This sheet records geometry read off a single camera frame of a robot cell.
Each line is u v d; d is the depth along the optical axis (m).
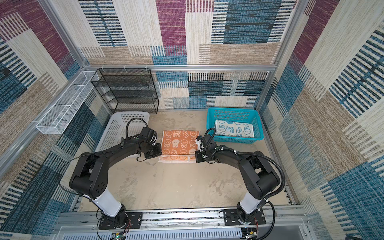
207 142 0.73
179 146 0.99
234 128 1.05
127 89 1.08
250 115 1.08
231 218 0.73
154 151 0.82
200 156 0.81
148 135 0.77
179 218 0.76
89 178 0.47
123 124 1.11
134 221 0.73
